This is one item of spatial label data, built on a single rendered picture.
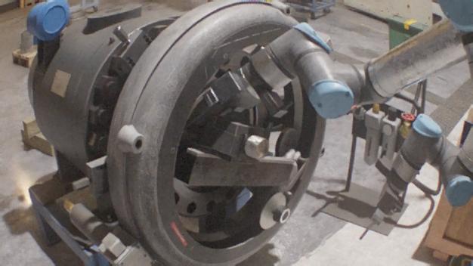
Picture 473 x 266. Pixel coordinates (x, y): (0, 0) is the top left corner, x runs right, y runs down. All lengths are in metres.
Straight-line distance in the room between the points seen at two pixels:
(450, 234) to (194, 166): 1.18
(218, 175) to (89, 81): 0.45
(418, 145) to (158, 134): 0.59
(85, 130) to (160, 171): 0.37
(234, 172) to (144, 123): 0.28
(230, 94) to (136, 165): 0.23
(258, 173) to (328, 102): 0.36
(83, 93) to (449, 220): 1.44
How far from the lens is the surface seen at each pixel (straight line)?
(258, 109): 1.38
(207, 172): 1.05
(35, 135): 2.74
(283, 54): 0.99
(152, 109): 0.94
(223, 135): 1.02
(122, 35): 0.98
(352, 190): 2.21
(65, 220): 1.60
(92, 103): 1.27
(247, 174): 1.17
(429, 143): 1.05
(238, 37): 1.05
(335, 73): 0.92
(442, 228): 1.77
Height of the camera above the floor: 1.15
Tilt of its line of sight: 26 degrees down
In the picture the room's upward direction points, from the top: straight up
